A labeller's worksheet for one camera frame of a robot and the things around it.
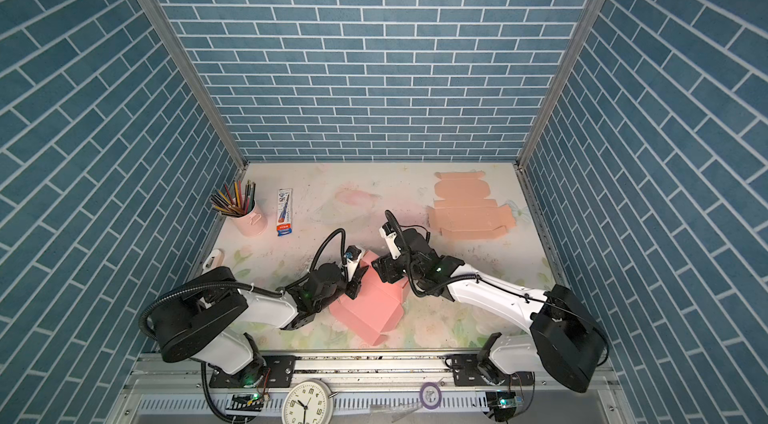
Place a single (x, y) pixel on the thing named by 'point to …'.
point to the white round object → (214, 260)
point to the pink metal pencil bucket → (255, 223)
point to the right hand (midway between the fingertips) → (378, 256)
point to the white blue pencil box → (284, 211)
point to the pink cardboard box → (377, 307)
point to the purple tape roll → (430, 407)
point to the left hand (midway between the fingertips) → (366, 267)
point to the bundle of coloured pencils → (234, 204)
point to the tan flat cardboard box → (463, 211)
